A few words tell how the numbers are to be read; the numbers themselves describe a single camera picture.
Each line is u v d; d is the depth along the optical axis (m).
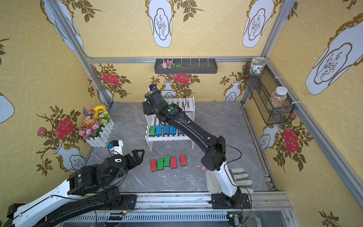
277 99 0.65
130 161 0.59
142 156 0.65
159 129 0.88
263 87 0.93
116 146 0.60
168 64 0.88
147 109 0.69
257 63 0.84
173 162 0.87
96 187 0.46
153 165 0.86
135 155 0.60
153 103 0.58
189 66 0.92
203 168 0.84
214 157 0.55
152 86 0.67
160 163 0.86
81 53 0.88
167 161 0.88
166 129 0.88
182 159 0.90
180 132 0.86
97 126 0.86
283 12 0.74
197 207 0.73
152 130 0.86
